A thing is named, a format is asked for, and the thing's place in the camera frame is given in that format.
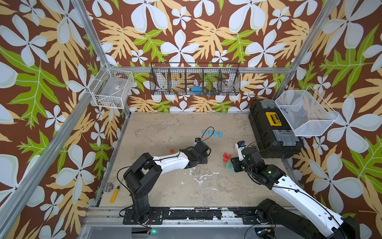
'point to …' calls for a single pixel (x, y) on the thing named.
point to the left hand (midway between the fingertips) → (205, 155)
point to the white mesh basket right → (307, 113)
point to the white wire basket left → (109, 87)
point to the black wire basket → (198, 79)
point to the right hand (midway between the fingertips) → (232, 158)
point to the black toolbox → (273, 135)
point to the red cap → (172, 151)
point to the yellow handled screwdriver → (115, 194)
